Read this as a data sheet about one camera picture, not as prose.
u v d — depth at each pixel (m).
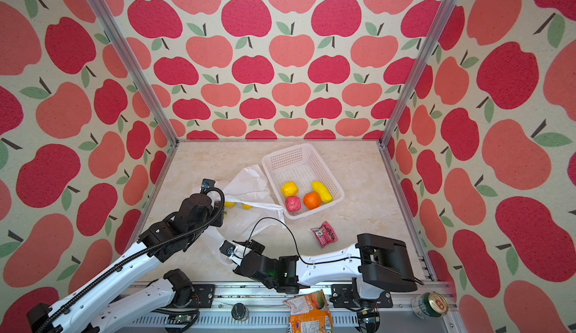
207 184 0.65
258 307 0.73
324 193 0.94
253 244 0.64
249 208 0.94
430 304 0.64
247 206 0.73
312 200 0.91
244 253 0.60
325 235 0.88
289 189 0.95
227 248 0.58
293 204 0.90
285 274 0.55
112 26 0.79
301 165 1.10
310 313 0.68
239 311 0.63
